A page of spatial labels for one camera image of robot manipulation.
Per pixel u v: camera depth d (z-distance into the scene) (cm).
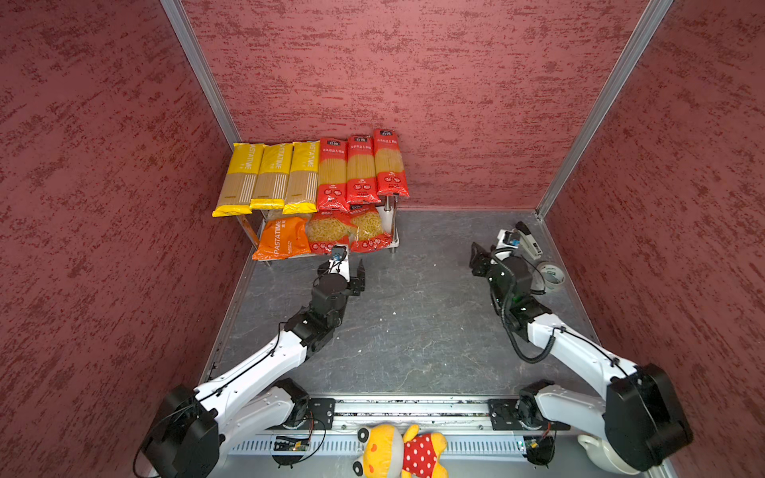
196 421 39
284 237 97
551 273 101
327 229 100
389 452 63
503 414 74
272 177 79
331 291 58
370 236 98
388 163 82
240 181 77
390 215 113
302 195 74
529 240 107
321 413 74
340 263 66
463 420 74
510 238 69
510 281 58
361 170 80
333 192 74
